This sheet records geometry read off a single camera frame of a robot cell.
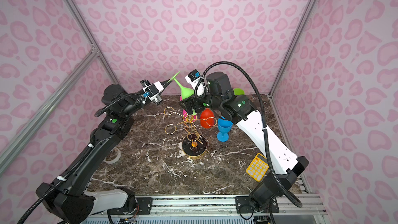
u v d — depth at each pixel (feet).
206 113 1.94
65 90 2.38
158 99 1.80
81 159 1.37
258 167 2.75
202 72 1.70
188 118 2.32
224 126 2.77
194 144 2.98
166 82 1.86
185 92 1.99
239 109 1.41
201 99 1.75
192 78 1.71
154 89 1.56
